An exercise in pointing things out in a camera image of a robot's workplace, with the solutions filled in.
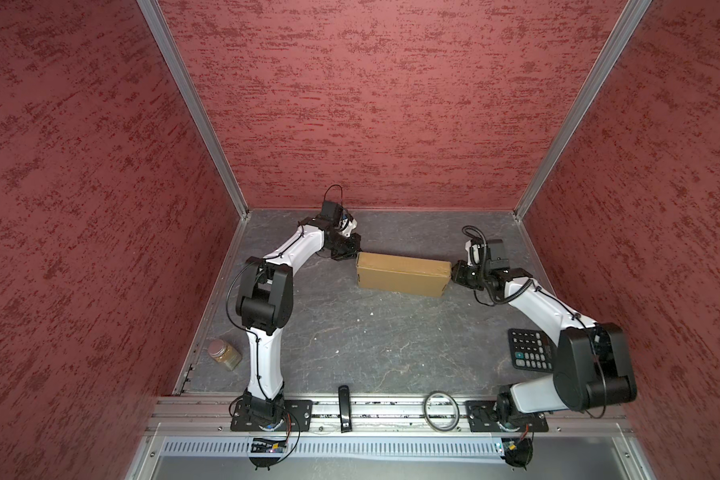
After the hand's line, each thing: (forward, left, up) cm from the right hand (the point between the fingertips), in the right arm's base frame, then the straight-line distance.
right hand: (447, 277), depth 90 cm
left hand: (+8, +26, +1) cm, 27 cm away
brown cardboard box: (-2, +15, +6) cm, 16 cm away
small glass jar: (-22, +62, +1) cm, 66 cm away
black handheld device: (-34, +32, -6) cm, 47 cm away
